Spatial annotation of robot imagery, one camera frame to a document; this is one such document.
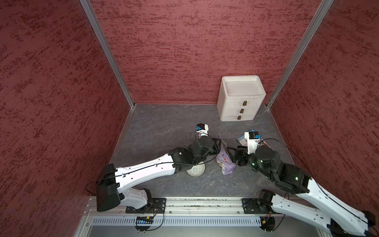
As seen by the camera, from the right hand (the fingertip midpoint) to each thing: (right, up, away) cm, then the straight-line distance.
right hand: (230, 152), depth 67 cm
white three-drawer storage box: (+13, +29, +26) cm, 41 cm away
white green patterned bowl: (-15, -15, +18) cm, 28 cm away
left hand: (-5, +3, +3) cm, 7 cm away
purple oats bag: (-2, -6, +9) cm, 10 cm away
